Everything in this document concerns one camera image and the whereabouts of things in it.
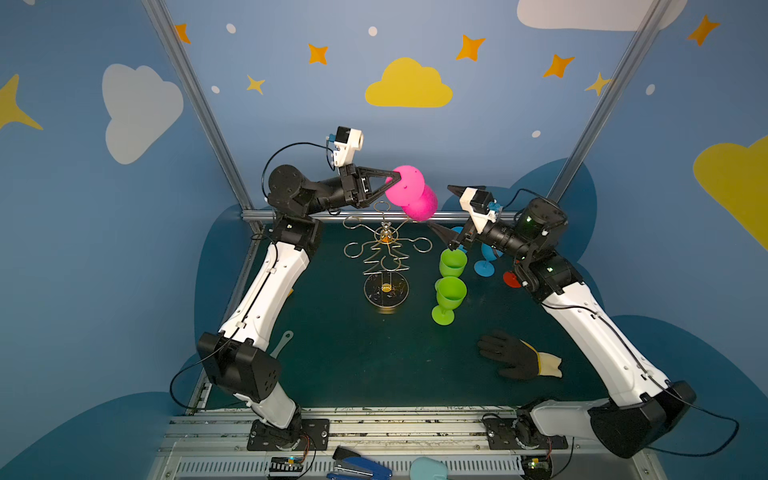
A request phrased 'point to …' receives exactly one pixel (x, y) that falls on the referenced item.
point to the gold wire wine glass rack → (386, 288)
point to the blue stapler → (351, 466)
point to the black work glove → (523, 361)
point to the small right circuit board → (536, 467)
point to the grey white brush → (288, 335)
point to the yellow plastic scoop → (291, 291)
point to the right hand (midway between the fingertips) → (444, 198)
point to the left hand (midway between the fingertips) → (396, 176)
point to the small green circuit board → (286, 464)
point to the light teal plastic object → (426, 468)
